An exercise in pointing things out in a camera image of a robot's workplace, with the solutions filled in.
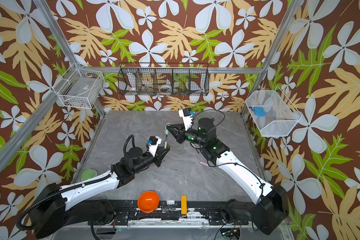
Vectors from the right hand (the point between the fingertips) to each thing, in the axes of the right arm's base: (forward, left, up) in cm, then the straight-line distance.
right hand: (167, 128), depth 66 cm
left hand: (-2, +1, -13) cm, 13 cm away
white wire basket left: (+31, +52, 0) cm, 61 cm away
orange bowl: (-23, +11, -33) cm, 42 cm away
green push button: (-7, +49, -34) cm, 60 cm away
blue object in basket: (+19, -52, -9) cm, 56 cm away
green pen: (-3, +1, -7) cm, 8 cm away
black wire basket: (+46, +5, -4) cm, 46 cm away
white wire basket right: (+11, -60, -7) cm, 61 cm away
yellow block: (-24, -8, -35) cm, 43 cm away
